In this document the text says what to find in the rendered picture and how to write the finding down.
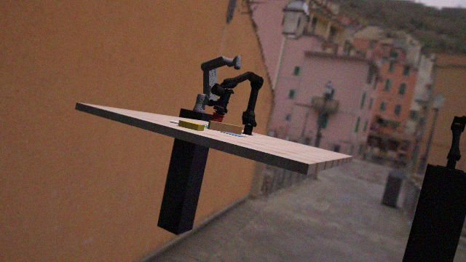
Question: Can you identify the dark red cup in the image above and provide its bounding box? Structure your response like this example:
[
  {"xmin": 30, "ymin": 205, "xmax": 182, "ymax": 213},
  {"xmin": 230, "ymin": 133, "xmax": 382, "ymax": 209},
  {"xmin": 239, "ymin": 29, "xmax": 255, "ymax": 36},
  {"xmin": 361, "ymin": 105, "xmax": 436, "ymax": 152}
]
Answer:
[{"xmin": 211, "ymin": 112, "xmax": 224, "ymax": 122}]

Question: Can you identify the yellow rectangular block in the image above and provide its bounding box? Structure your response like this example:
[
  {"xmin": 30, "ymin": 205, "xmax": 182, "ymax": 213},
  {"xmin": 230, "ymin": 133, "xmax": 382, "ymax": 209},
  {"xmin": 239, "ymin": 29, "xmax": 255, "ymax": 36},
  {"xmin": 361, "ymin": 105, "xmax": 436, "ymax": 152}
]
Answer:
[{"xmin": 178, "ymin": 120, "xmax": 205, "ymax": 131}]

